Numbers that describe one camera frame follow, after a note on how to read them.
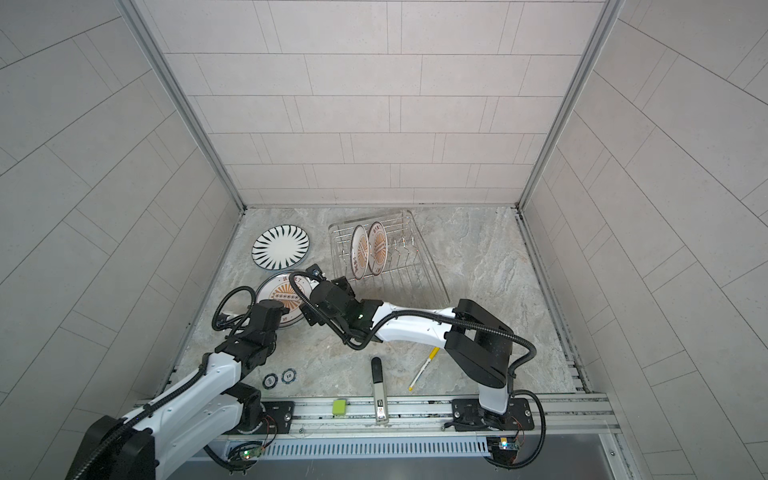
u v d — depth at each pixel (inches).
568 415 28.6
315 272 26.2
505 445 26.9
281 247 40.4
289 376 30.3
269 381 30.3
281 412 28.2
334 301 23.1
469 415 28.3
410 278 37.6
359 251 36.9
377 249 37.6
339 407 28.9
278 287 35.9
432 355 31.7
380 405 27.8
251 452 25.5
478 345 17.5
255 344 24.7
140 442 15.4
